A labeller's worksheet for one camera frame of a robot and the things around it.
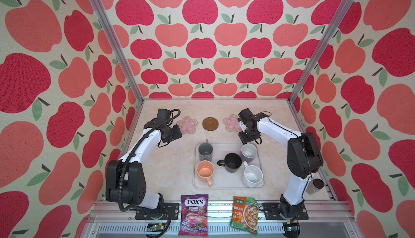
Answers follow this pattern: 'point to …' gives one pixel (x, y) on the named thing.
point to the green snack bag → (245, 213)
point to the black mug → (232, 163)
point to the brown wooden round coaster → (210, 124)
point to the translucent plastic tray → (221, 179)
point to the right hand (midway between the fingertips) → (248, 141)
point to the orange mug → (205, 170)
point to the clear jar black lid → (314, 185)
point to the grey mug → (205, 151)
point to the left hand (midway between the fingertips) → (181, 136)
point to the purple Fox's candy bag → (194, 215)
